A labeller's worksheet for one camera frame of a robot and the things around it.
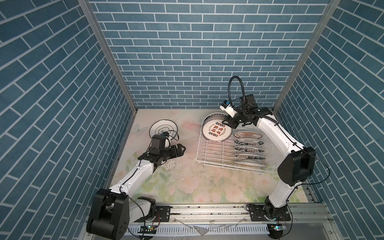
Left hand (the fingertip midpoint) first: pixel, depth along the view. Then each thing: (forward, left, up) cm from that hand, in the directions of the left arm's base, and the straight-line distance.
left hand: (180, 149), depth 86 cm
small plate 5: (-9, -38, 0) cm, 39 cm away
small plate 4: (-1, -43, -9) cm, 44 cm away
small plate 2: (+9, -44, -8) cm, 46 cm away
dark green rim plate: (+20, -23, +7) cm, 31 cm away
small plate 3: (+4, -44, -8) cm, 45 cm away
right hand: (+13, -26, +13) cm, 32 cm away
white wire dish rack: (+8, -28, -9) cm, 30 cm away
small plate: (+12, -43, -3) cm, 45 cm away
